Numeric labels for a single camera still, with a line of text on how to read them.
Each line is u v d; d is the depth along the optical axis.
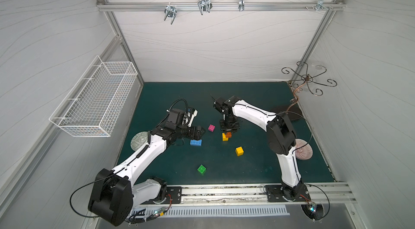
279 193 0.73
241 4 0.78
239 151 0.84
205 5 0.77
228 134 0.88
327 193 0.77
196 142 0.89
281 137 0.53
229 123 0.77
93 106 0.69
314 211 0.72
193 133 0.72
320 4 0.77
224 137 0.90
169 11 0.78
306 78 0.80
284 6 1.66
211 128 0.95
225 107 0.69
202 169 0.78
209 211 0.70
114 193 0.39
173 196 0.73
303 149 0.86
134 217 0.68
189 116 0.69
